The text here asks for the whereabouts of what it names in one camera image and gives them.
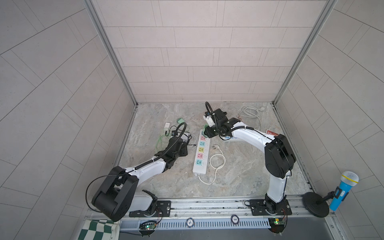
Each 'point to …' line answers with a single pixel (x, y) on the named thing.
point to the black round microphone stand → (316, 205)
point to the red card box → (270, 132)
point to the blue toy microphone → (348, 179)
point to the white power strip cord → (217, 161)
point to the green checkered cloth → (100, 229)
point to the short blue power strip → (231, 139)
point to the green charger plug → (180, 120)
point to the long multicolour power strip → (201, 158)
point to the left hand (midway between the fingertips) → (187, 144)
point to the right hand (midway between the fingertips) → (205, 132)
